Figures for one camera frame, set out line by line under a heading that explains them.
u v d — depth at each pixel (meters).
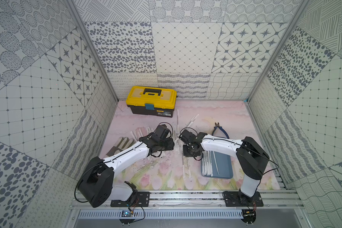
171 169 0.85
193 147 0.65
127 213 0.72
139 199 0.73
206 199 0.76
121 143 0.95
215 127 1.04
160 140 0.66
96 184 0.41
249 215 0.72
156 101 0.98
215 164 0.86
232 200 0.73
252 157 0.48
